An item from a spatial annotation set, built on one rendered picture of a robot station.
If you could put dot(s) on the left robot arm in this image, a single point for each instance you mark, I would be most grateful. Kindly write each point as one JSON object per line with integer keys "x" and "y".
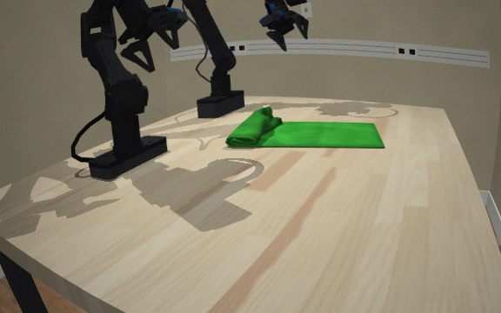
{"x": 221, "y": 54}

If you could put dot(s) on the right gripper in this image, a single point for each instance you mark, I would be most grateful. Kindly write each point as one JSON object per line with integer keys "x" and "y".
{"x": 137, "y": 15}

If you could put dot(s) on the green towel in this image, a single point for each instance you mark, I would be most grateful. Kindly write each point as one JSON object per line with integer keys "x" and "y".
{"x": 261, "y": 129}

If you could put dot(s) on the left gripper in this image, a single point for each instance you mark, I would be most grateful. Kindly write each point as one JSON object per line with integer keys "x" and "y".
{"x": 285, "y": 24}

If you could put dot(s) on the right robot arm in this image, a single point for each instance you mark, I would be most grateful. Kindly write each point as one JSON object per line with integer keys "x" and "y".
{"x": 126, "y": 96}

